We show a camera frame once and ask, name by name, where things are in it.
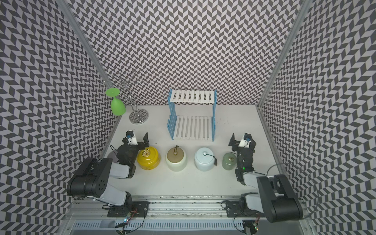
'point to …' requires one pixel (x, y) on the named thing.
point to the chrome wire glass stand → (137, 116)
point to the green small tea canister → (228, 161)
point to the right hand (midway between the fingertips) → (241, 136)
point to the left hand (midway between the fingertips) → (140, 133)
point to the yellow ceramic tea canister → (148, 158)
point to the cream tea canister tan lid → (176, 159)
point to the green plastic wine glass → (117, 106)
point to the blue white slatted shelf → (191, 128)
